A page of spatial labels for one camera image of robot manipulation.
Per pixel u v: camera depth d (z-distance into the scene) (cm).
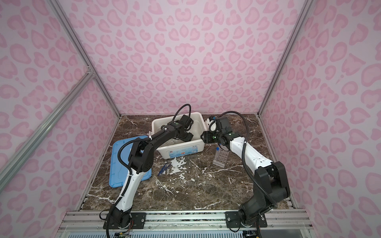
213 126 77
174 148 82
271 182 44
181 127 78
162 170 90
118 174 88
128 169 60
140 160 61
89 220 75
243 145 55
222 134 66
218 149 102
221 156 95
